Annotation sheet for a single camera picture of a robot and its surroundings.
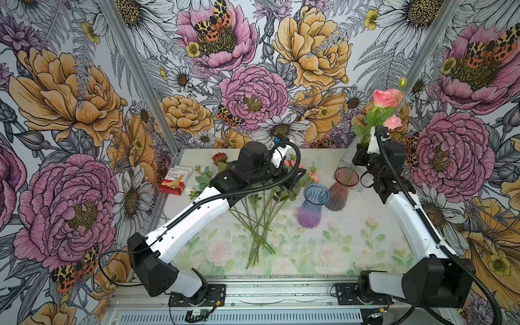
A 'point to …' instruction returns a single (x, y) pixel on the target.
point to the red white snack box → (175, 181)
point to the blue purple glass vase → (315, 196)
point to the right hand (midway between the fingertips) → (355, 147)
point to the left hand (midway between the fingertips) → (292, 170)
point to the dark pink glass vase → (337, 198)
